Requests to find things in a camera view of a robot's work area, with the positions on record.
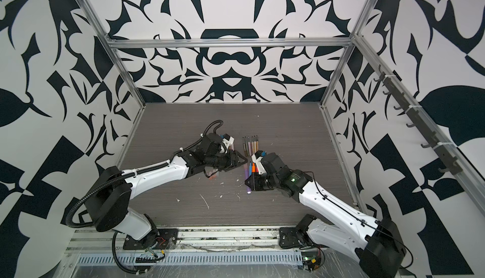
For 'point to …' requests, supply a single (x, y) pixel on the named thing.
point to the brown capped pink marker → (250, 148)
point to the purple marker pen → (246, 167)
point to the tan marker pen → (254, 146)
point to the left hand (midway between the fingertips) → (248, 159)
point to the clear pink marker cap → (212, 177)
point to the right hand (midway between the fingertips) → (246, 182)
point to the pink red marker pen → (256, 169)
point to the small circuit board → (311, 263)
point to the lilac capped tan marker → (257, 145)
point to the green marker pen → (247, 146)
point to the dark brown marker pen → (244, 147)
